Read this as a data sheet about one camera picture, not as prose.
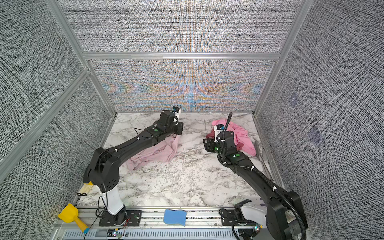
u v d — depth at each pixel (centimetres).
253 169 51
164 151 94
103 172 47
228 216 73
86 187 83
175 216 74
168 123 68
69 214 75
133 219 74
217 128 73
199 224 73
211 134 102
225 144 61
